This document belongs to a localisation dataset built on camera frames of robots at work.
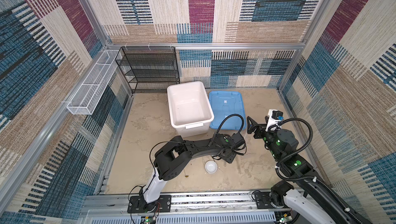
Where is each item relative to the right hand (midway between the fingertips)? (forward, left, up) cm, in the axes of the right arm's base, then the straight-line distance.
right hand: (256, 119), depth 73 cm
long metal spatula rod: (-17, +35, -25) cm, 46 cm away
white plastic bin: (+25, +33, -25) cm, 48 cm away
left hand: (-7, +11, -24) cm, 27 cm away
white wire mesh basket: (+19, +92, -5) cm, 94 cm away
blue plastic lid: (+31, +10, -25) cm, 41 cm away
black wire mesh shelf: (+49, +61, -7) cm, 78 cm away
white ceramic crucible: (-13, +21, -24) cm, 35 cm away
